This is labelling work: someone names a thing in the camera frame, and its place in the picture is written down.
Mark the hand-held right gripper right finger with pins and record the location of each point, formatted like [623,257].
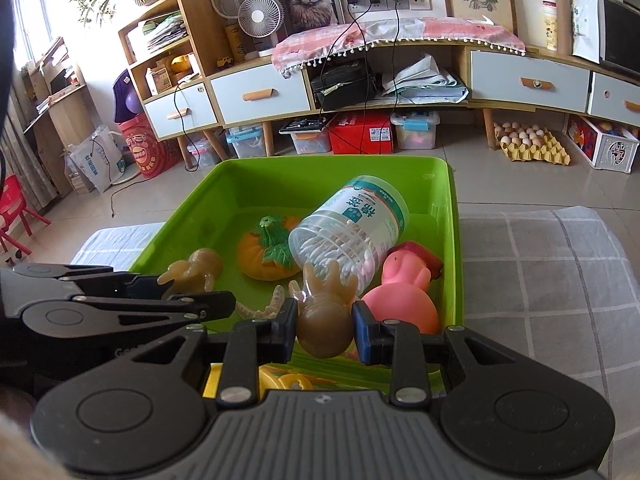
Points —
[362,335]

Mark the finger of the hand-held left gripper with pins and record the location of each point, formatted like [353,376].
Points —
[145,285]
[210,306]

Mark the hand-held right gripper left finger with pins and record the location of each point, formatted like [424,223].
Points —
[289,332]

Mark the beige starfish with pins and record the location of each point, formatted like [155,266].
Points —
[277,302]

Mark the tan rubber toy octopus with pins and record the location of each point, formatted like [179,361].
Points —
[200,265]
[325,325]

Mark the yellow toy pot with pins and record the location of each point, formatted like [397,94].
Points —
[285,380]

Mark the orange toy pumpkin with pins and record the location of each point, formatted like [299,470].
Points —
[255,260]

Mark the pink rubber animal toy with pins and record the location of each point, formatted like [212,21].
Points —
[405,280]

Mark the clear cotton swab jar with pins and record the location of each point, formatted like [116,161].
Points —
[350,225]

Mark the green plastic bin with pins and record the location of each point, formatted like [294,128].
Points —
[325,180]

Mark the white plastic bag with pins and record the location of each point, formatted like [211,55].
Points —
[95,160]

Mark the red plastic stool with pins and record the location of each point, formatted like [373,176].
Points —
[15,210]

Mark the small clear storage box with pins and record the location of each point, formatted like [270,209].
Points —
[202,155]

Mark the blue lid storage box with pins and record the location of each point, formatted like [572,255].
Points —
[245,145]

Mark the grey checked tablecloth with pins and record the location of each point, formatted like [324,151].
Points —
[525,285]

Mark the white cabinet drawer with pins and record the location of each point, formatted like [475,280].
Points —
[255,95]
[180,110]
[615,102]
[530,82]

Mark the wooden bookshelf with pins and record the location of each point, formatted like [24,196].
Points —
[60,110]

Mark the red cardboard box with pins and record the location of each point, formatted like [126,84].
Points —
[360,135]

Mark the small yellow toy car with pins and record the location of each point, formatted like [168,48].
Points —
[225,62]

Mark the black bag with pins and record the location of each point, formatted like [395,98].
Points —
[345,85]

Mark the stack of documents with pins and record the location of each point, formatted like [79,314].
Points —
[160,32]

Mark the yellow egg tray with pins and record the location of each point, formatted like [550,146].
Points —
[532,145]

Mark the wooden TV cabinet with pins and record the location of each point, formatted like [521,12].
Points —
[200,35]

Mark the yellow tin box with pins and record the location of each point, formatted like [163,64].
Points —
[235,42]

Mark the pile of folded papers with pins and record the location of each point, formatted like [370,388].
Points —
[425,80]

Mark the white desk fan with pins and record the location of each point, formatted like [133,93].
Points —
[260,17]

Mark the white plastic crate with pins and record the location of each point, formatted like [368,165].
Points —
[605,147]

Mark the pink tasselled cloth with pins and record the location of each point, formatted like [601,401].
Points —
[440,32]

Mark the framed cat picture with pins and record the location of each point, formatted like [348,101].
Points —
[307,2]

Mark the stack of paper cups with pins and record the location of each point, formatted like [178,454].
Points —
[549,15]

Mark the white printed paper bag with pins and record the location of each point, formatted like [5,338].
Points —
[585,25]

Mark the wall power sockets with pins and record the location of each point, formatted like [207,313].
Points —
[387,0]

